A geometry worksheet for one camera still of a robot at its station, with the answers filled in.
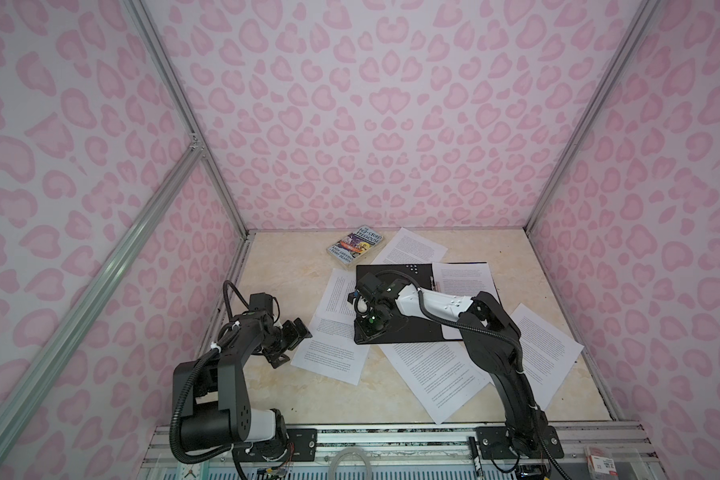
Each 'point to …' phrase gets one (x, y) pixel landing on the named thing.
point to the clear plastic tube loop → (343, 451)
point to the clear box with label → (599, 466)
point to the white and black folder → (403, 328)
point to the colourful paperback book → (355, 245)
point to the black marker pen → (475, 456)
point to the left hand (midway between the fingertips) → (302, 339)
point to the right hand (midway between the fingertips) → (360, 335)
